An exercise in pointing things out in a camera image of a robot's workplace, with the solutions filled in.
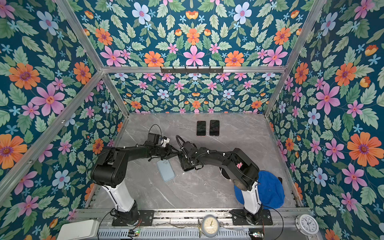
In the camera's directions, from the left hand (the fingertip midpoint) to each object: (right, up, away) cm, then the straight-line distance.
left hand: (179, 149), depth 92 cm
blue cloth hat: (+52, -21, -10) cm, 57 cm away
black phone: (+5, -8, -10) cm, 14 cm away
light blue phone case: (-8, -13, -1) cm, 15 cm away
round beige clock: (+18, -32, -23) cm, 44 cm away
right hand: (+4, -8, 0) cm, 9 cm away
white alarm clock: (+63, -32, -23) cm, 75 cm away
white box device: (-40, -33, -25) cm, 57 cm away
